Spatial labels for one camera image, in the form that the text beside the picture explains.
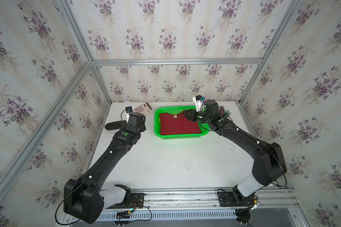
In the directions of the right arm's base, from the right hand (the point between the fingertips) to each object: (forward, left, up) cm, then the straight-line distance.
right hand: (185, 112), depth 82 cm
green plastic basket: (+15, +7, -15) cm, 22 cm away
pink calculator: (+22, +30, -21) cm, 43 cm away
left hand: (-7, +28, -2) cm, 29 cm away
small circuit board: (-49, +32, -25) cm, 63 cm away
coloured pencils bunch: (+9, -28, -11) cm, 31 cm away
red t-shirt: (+5, +4, -19) cm, 20 cm away
